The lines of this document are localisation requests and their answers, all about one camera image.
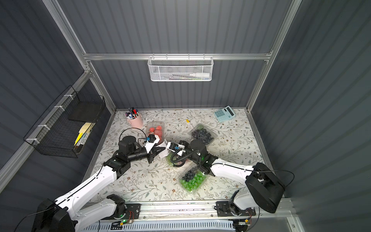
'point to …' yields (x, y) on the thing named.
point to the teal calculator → (225, 113)
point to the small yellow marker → (187, 121)
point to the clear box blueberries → (201, 132)
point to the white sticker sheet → (164, 152)
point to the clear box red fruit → (157, 128)
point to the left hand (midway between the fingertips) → (165, 149)
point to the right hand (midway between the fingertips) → (171, 144)
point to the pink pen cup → (137, 123)
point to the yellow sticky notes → (84, 128)
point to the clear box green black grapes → (191, 179)
